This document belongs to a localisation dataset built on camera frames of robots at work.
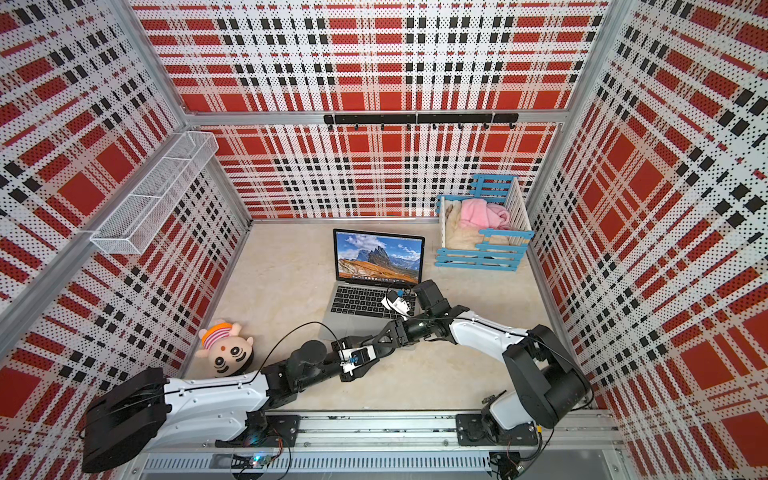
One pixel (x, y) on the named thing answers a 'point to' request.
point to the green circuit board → (261, 460)
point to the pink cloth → (485, 214)
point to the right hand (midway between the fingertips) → (384, 343)
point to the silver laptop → (369, 266)
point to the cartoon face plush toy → (228, 354)
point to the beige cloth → (461, 235)
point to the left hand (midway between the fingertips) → (375, 342)
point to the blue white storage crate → (488, 229)
